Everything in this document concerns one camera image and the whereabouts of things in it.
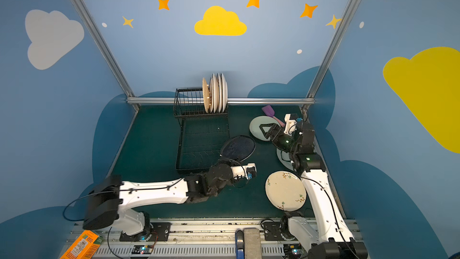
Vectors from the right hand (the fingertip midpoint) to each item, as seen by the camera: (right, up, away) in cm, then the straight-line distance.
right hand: (266, 128), depth 74 cm
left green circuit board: (-51, -49, -3) cm, 71 cm away
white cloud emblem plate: (-22, +15, +5) cm, 27 cm away
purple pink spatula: (+11, +11, +45) cm, 47 cm away
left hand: (-11, -11, -1) cm, 15 cm away
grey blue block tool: (-8, -46, -4) cm, 47 cm away
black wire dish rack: (-33, -5, +33) cm, 48 cm away
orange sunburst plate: (-24, +15, +6) cm, 29 cm away
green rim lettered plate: (-18, +15, +5) cm, 24 cm away
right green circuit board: (+10, -50, -2) cm, 51 cm away
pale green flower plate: (+1, -3, +34) cm, 34 cm away
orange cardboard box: (-71, -45, -7) cm, 84 cm away
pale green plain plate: (+15, -17, +22) cm, 32 cm away
